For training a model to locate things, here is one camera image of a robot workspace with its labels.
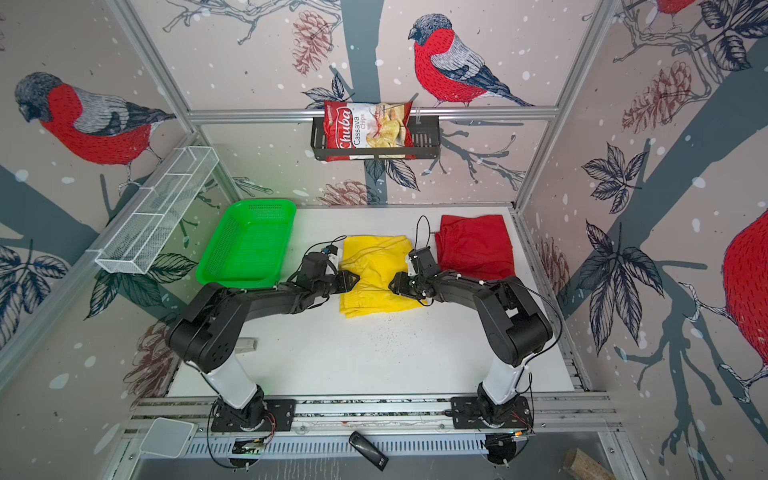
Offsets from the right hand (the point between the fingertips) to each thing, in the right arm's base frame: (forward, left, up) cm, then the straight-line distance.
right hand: (391, 292), depth 94 cm
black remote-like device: (-41, +3, +1) cm, 41 cm away
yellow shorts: (+11, +6, +2) cm, 13 cm away
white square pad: (-41, +52, +1) cm, 66 cm away
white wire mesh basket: (+5, +62, +31) cm, 69 cm away
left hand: (+2, +11, +5) cm, 12 cm away
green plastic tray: (+17, +55, -1) cm, 58 cm away
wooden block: (-41, -44, 0) cm, 60 cm away
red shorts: (+20, -30, -1) cm, 36 cm away
